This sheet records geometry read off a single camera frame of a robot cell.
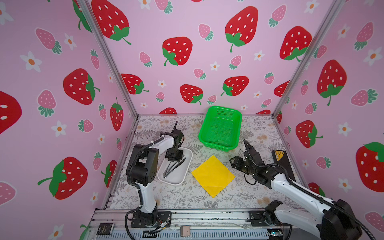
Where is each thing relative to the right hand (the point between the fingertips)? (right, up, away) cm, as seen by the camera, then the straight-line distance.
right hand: (231, 160), depth 84 cm
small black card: (-63, -30, -14) cm, 71 cm away
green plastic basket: (-1, +19, +30) cm, 35 cm away
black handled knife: (-39, -11, +5) cm, 41 cm away
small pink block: (-25, -30, -15) cm, 42 cm away
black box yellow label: (+35, 0, +11) cm, 37 cm away
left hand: (-33, -2, +11) cm, 34 cm away
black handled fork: (-29, 0, +2) cm, 29 cm away
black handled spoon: (-39, -9, +7) cm, 41 cm away
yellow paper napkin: (-10, -11, +7) cm, 17 cm away
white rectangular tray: (-31, -11, +5) cm, 33 cm away
